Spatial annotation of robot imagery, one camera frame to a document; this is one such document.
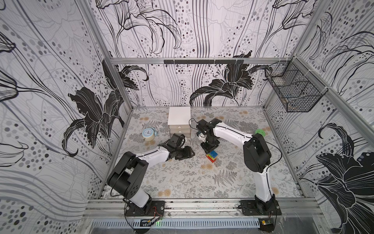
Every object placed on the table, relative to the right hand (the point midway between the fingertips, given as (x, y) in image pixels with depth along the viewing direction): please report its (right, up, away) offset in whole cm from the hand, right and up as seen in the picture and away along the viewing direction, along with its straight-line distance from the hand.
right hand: (209, 149), depth 92 cm
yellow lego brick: (+2, -5, -6) cm, 8 cm away
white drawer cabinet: (-20, +18, +3) cm, 27 cm away
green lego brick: (0, -3, -5) cm, 6 cm away
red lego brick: (0, -6, -4) cm, 7 cm away
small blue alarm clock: (-41, +9, +6) cm, 43 cm away
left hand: (-11, -4, -3) cm, 12 cm away
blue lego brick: (+1, -1, -8) cm, 8 cm away
